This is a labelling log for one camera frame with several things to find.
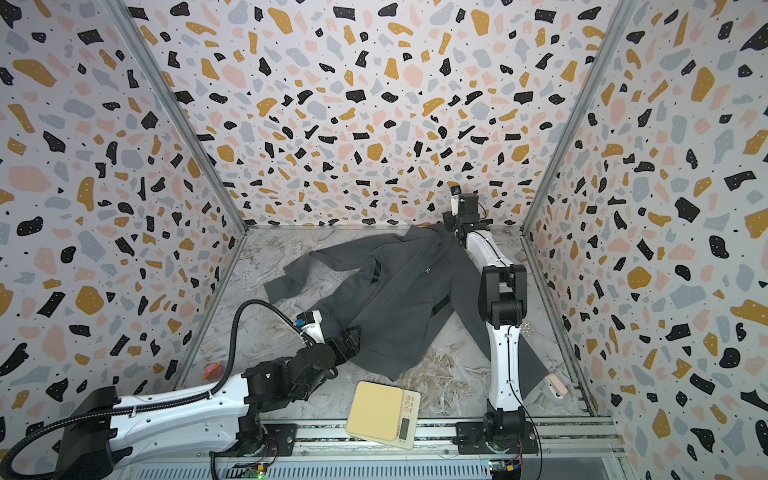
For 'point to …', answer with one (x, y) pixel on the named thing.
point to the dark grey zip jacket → (407, 300)
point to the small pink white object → (558, 390)
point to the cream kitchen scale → (385, 414)
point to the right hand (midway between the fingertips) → (455, 203)
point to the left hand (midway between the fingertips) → (354, 332)
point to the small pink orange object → (213, 371)
